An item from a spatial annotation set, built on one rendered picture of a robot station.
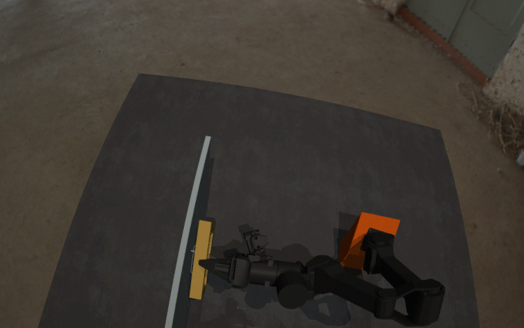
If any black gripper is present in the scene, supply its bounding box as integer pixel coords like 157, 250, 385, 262
199, 252, 278, 289

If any dark grey wall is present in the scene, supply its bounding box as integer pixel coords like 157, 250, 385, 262
165, 136, 211, 328

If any wooden picture frame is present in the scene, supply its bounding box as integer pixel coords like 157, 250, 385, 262
189, 220, 214, 300

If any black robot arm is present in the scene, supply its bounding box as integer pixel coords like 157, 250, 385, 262
243, 227, 445, 327

